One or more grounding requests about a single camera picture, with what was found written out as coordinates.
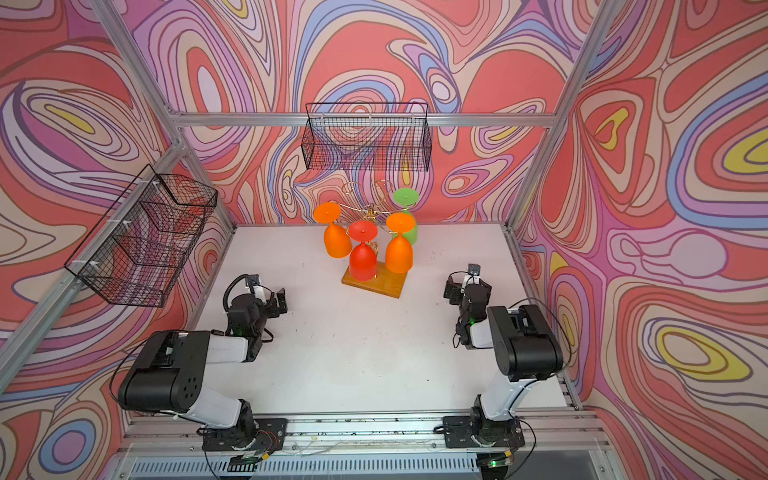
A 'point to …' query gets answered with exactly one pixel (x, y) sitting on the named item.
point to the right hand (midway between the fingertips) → (466, 284)
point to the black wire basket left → (137, 249)
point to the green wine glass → (407, 197)
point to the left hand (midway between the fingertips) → (271, 291)
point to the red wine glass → (363, 260)
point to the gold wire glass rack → (373, 208)
